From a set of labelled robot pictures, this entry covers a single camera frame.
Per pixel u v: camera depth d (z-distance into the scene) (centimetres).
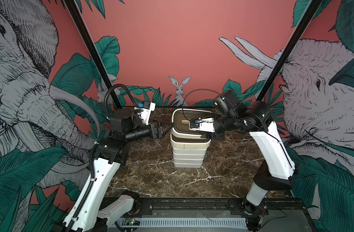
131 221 70
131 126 48
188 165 86
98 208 40
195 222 70
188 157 79
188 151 70
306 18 73
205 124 49
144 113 53
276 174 42
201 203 77
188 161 82
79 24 74
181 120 60
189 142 65
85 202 37
